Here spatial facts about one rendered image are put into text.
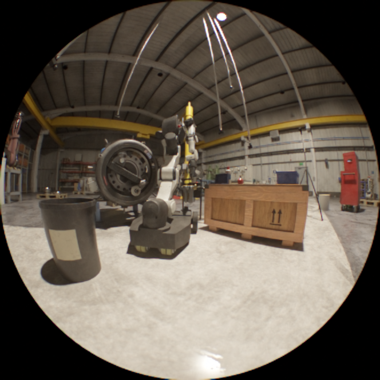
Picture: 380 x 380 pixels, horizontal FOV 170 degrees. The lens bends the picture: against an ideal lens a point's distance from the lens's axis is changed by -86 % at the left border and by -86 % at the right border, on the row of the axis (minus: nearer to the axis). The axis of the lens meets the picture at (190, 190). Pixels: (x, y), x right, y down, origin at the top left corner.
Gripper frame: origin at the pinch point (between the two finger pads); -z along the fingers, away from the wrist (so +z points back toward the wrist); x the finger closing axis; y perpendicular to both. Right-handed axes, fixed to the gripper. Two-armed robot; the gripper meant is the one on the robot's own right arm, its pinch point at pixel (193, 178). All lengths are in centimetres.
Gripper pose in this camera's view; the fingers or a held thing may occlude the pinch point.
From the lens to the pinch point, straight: 125.5
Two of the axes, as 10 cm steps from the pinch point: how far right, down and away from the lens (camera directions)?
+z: -0.4, -9.6, 2.7
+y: -9.4, 1.3, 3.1
